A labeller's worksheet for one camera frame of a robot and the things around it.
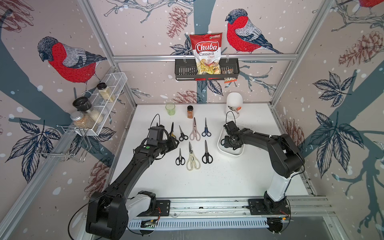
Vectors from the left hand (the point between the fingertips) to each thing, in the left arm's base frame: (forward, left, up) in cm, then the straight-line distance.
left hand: (180, 139), depth 83 cm
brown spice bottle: (+28, -5, -8) cm, 29 cm away
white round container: (+35, -38, -8) cm, 52 cm away
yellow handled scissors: (+13, +8, -15) cm, 21 cm away
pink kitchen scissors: (+13, -8, -16) cm, 22 cm away
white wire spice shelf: (+30, +41, +16) cm, 53 cm away
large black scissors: (-4, -16, -14) cm, 22 cm away
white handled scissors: (-7, -7, -15) cm, 18 cm away
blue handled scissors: (+15, -16, -15) cm, 27 cm away
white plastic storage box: (-1, -36, -14) cm, 39 cm away
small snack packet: (+32, -28, +17) cm, 46 cm away
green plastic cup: (+34, +11, -11) cm, 37 cm away
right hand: (+6, -31, -16) cm, 35 cm away
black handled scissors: (+11, 0, -15) cm, 19 cm away
